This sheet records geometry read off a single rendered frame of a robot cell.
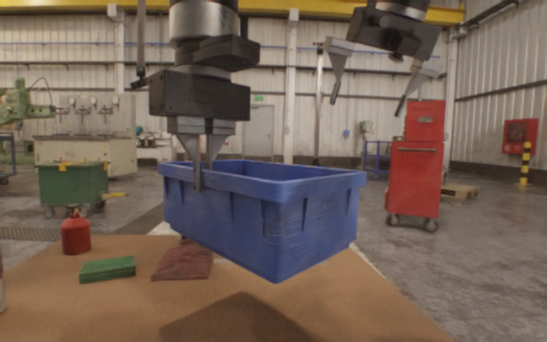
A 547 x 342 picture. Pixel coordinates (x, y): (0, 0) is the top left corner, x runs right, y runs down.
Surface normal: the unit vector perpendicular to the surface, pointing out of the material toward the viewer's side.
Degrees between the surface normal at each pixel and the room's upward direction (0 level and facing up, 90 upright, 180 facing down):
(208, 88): 90
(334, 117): 90
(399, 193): 90
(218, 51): 90
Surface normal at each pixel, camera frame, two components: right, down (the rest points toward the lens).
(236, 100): 0.72, 0.09
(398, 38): -0.97, -0.12
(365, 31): 0.11, 0.50
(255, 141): 0.04, 0.11
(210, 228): -0.69, 0.06
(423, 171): -0.46, 0.08
